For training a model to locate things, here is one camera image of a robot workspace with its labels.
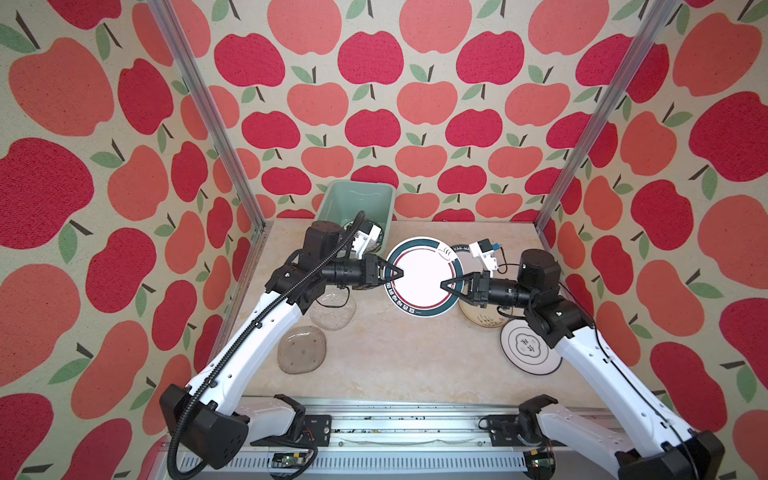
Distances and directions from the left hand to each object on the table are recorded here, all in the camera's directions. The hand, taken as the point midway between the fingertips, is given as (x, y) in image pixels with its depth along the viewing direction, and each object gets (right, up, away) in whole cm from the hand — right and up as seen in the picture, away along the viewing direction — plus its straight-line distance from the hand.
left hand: (405, 278), depth 63 cm
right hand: (+10, -2, +2) cm, 10 cm away
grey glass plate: (-29, -24, +24) cm, 45 cm away
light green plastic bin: (-21, +25, +52) cm, 61 cm away
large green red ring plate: (+5, +3, +3) cm, 7 cm away
